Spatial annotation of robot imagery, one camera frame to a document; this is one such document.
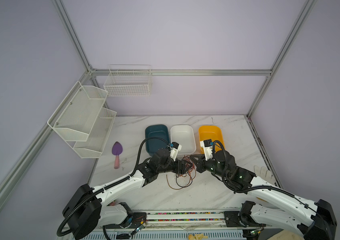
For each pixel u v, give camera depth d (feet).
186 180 2.86
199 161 2.06
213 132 3.56
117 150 3.31
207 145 2.09
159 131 3.51
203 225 2.40
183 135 3.45
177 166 2.21
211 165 2.13
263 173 2.96
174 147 2.32
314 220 1.31
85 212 1.32
